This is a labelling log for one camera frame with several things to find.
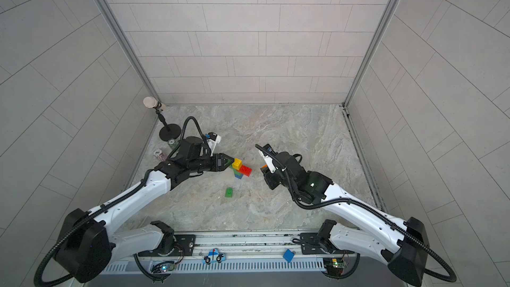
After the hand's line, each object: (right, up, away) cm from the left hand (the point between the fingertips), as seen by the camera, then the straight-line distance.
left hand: (234, 159), depth 79 cm
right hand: (+12, -2, -5) cm, 13 cm away
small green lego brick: (+1, -6, +4) cm, 7 cm away
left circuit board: (-22, -33, -14) cm, 42 cm away
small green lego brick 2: (-3, -15, +4) cm, 15 cm away
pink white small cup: (-36, +1, +10) cm, 38 cm away
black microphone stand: (-37, +10, +25) cm, 46 cm away
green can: (-31, +5, +14) cm, 35 cm away
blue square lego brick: (+1, -10, +9) cm, 14 cm away
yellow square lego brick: (+1, -2, 0) cm, 2 cm away
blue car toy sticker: (-5, -31, -11) cm, 34 cm away
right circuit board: (+37, -35, -11) cm, 52 cm away
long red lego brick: (+4, -5, +2) cm, 7 cm away
